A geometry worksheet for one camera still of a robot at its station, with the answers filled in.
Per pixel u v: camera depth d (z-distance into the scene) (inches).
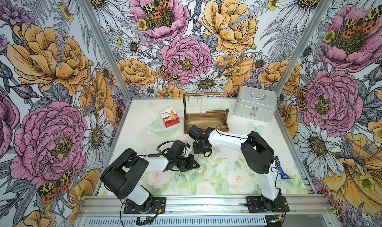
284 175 32.0
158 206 28.9
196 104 39.1
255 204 29.0
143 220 28.7
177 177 32.7
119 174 18.1
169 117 41.4
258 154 20.4
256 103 39.7
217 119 43.7
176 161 28.7
